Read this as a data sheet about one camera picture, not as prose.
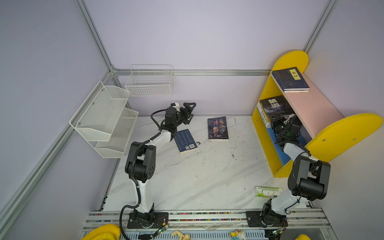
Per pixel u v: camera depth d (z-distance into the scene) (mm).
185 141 1040
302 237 670
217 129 1110
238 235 672
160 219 743
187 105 825
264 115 974
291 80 800
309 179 474
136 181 529
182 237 679
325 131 536
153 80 954
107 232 661
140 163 521
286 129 713
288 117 819
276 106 930
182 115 815
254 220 741
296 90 763
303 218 763
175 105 881
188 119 898
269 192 784
